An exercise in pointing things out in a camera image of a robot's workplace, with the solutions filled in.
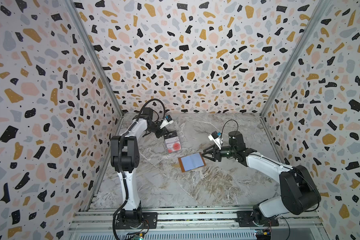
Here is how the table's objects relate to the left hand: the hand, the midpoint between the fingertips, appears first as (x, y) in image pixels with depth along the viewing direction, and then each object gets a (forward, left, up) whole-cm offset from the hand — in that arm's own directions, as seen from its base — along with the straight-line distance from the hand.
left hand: (169, 128), depth 97 cm
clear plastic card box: (-10, +2, -9) cm, 14 cm away
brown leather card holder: (-18, -14, -11) cm, 26 cm away
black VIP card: (-2, 0, -4) cm, 4 cm away
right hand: (-21, -21, +6) cm, 30 cm away
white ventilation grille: (-56, -18, -11) cm, 60 cm away
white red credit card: (-8, -2, -7) cm, 11 cm away
